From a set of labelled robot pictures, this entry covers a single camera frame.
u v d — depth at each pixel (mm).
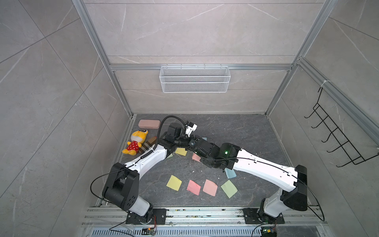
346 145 627
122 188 431
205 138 1050
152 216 726
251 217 726
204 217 745
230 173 858
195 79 1006
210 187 834
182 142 708
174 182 842
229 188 826
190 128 760
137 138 968
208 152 520
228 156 471
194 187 819
